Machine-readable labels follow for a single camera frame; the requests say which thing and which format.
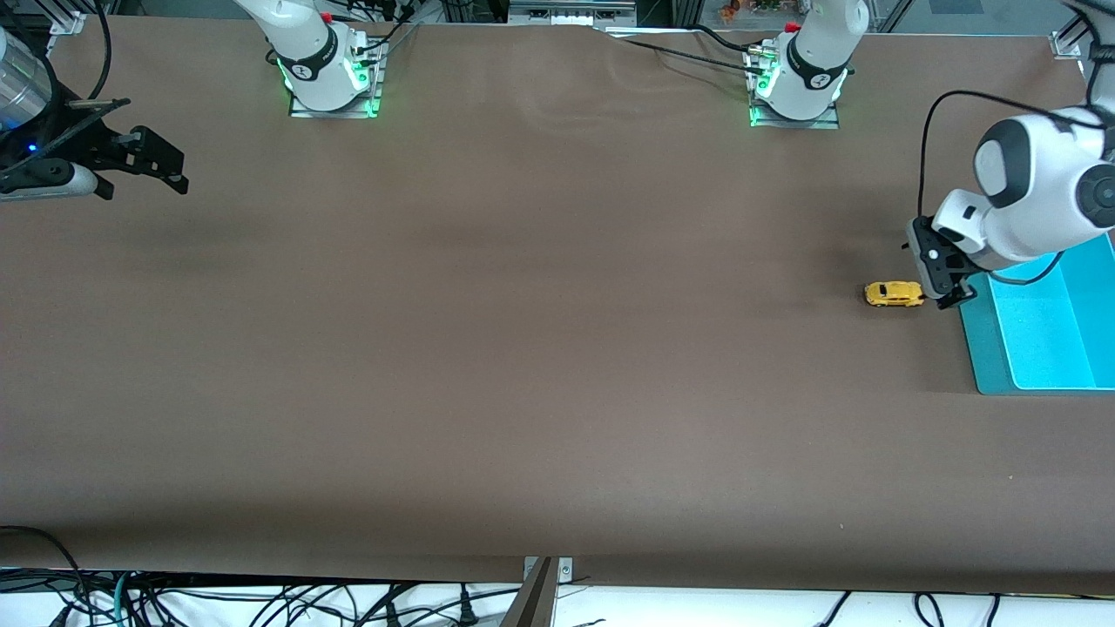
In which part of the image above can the yellow beetle toy car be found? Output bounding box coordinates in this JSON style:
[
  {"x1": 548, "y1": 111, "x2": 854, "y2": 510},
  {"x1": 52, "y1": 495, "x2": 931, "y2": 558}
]
[{"x1": 864, "y1": 280, "x2": 926, "y2": 308}]

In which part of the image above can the teal plastic storage bin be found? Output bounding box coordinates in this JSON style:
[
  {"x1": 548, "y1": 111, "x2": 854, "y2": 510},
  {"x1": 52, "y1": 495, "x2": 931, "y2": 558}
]
[{"x1": 958, "y1": 231, "x2": 1115, "y2": 395}]

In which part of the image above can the brown table mat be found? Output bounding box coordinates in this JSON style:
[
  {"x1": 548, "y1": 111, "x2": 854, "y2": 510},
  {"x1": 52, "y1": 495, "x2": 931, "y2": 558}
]
[{"x1": 0, "y1": 16, "x2": 1115, "y2": 597}]

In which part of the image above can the grey power strip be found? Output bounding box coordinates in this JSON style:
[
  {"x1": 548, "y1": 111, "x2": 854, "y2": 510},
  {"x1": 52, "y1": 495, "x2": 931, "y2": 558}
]
[{"x1": 510, "y1": 0, "x2": 637, "y2": 27}]

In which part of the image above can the dark metal support beam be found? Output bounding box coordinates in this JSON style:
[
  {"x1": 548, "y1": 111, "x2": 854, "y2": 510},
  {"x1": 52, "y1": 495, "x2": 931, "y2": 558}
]
[{"x1": 499, "y1": 557, "x2": 558, "y2": 627}]

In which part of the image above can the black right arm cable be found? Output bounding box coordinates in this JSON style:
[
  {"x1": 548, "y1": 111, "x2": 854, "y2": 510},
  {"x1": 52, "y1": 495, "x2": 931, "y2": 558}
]
[{"x1": 48, "y1": 0, "x2": 114, "y2": 104}]

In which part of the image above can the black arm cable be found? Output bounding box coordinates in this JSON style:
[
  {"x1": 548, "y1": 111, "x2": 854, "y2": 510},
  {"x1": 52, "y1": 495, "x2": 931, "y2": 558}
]
[
  {"x1": 917, "y1": 90, "x2": 1068, "y2": 287},
  {"x1": 48, "y1": 0, "x2": 114, "y2": 104}
]

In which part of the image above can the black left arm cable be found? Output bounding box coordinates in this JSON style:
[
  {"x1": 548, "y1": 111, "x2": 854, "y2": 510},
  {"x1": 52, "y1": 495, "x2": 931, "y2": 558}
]
[{"x1": 917, "y1": 90, "x2": 1068, "y2": 287}]

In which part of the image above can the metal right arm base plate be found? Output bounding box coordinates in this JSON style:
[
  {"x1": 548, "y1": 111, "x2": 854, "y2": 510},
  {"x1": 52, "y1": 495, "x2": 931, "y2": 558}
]
[{"x1": 289, "y1": 39, "x2": 384, "y2": 118}]

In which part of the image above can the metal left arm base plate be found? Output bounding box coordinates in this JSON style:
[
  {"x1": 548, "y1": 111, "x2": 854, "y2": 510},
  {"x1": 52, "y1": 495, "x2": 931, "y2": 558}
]
[{"x1": 749, "y1": 52, "x2": 841, "y2": 130}]

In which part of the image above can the black right base cable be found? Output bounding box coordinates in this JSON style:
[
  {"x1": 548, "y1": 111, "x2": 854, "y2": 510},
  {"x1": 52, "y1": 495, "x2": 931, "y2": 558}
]
[{"x1": 362, "y1": 13, "x2": 421, "y2": 51}]

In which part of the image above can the short black base cable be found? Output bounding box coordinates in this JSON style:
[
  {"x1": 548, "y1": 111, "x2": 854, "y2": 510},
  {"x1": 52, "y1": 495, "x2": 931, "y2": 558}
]
[{"x1": 693, "y1": 24, "x2": 760, "y2": 55}]

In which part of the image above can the long black base cable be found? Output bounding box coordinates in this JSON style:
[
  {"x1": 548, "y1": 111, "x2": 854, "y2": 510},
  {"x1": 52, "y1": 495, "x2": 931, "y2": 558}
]
[{"x1": 601, "y1": 30, "x2": 767, "y2": 75}]

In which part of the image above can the black looped floor cable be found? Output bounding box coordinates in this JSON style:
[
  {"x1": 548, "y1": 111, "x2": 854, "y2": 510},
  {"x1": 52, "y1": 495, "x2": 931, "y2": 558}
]
[{"x1": 0, "y1": 525, "x2": 92, "y2": 627}]

